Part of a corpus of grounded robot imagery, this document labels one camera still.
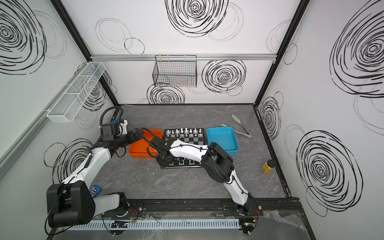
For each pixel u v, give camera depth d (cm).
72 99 76
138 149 96
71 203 40
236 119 109
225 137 103
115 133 68
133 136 75
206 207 76
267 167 80
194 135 99
